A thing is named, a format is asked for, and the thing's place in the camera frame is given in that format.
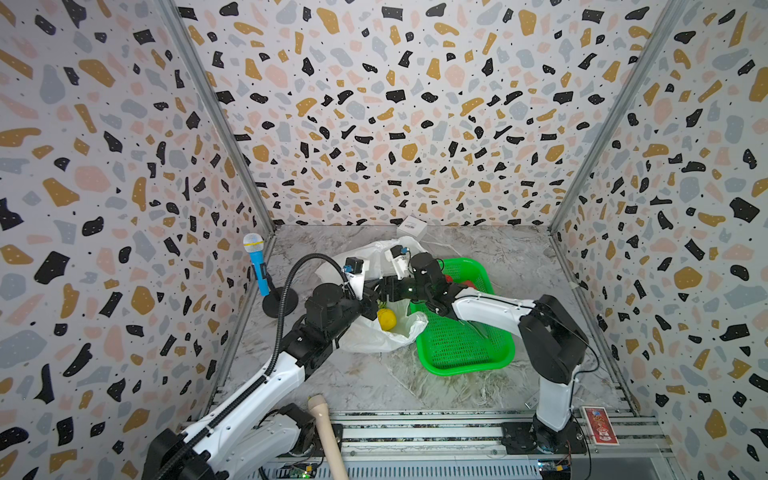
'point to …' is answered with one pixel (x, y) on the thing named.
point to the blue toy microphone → (254, 244)
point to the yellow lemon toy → (387, 319)
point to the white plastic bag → (367, 334)
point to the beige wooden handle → (319, 410)
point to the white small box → (412, 226)
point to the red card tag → (600, 425)
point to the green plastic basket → (451, 346)
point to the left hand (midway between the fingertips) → (383, 277)
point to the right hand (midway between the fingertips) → (367, 281)
